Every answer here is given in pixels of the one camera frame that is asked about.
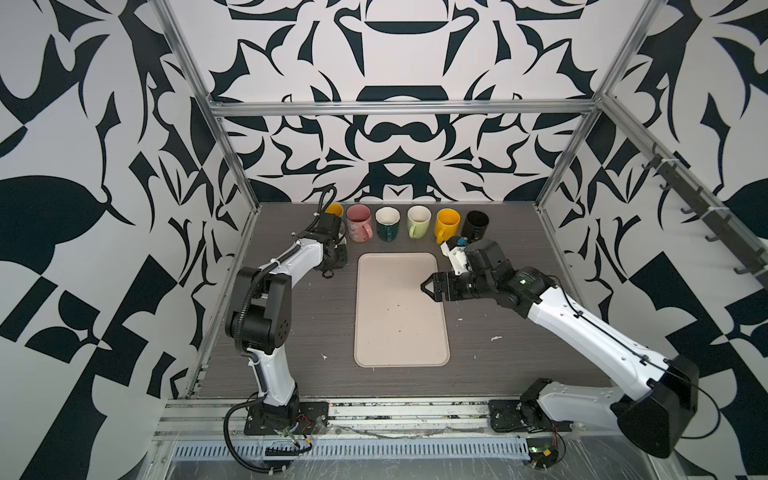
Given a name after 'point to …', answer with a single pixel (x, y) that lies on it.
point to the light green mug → (419, 221)
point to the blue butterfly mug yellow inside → (335, 209)
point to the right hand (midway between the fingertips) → (433, 284)
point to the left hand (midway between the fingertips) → (338, 255)
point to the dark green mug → (387, 222)
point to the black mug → (475, 225)
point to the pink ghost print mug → (360, 228)
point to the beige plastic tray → (397, 323)
